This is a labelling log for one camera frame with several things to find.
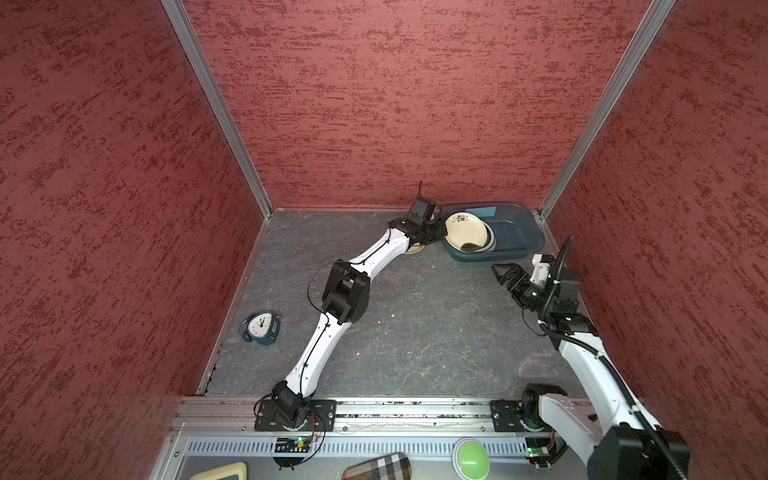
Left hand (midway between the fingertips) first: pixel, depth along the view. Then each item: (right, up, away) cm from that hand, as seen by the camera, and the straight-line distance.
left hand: (449, 235), depth 98 cm
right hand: (+10, -12, -16) cm, 23 cm away
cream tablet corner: (-56, -54, -32) cm, 84 cm away
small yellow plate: (-11, -5, +9) cm, 15 cm away
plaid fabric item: (-19, -53, -33) cm, 65 cm away
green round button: (-1, -53, -31) cm, 61 cm away
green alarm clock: (-58, -27, -13) cm, 65 cm away
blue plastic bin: (+30, +3, +20) cm, 36 cm away
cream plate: (+6, +2, +2) cm, 7 cm away
